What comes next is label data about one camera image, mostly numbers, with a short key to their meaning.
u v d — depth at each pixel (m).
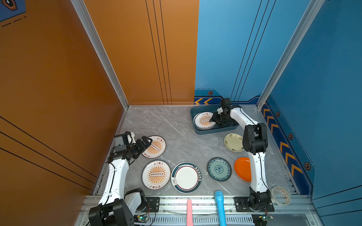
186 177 0.81
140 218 0.71
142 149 0.72
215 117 0.95
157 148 0.94
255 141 0.62
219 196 0.73
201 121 1.06
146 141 0.74
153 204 0.75
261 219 0.70
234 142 0.96
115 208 0.39
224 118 0.88
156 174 0.83
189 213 0.71
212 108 1.15
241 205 0.72
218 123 0.95
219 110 0.99
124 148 0.62
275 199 0.74
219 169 0.85
